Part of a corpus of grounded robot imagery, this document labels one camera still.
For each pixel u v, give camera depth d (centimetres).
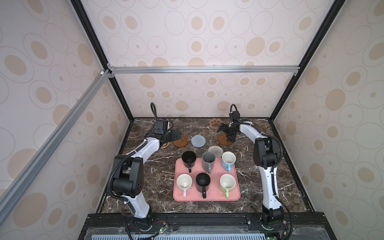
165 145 83
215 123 116
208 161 91
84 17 70
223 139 107
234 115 88
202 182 85
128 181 47
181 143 106
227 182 84
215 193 84
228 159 91
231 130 92
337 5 68
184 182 85
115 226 73
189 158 94
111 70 90
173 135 83
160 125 73
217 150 100
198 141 106
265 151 63
